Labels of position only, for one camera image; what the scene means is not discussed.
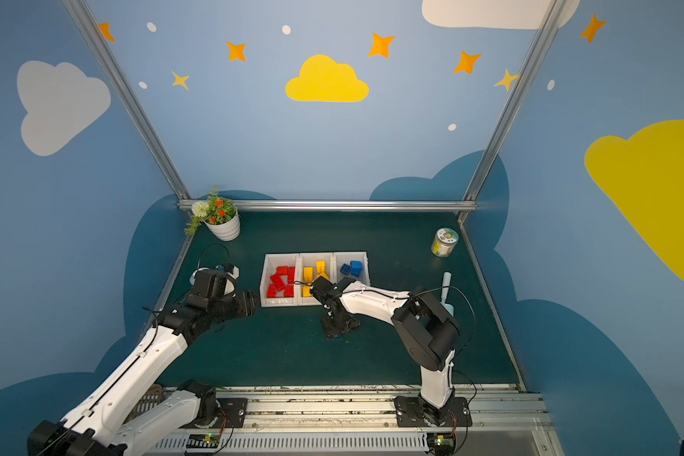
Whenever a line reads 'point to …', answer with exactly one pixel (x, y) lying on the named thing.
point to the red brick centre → (289, 291)
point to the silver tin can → (192, 276)
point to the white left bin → (270, 268)
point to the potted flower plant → (218, 215)
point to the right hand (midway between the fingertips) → (338, 330)
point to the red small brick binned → (271, 293)
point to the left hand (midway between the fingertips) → (250, 298)
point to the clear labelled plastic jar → (444, 242)
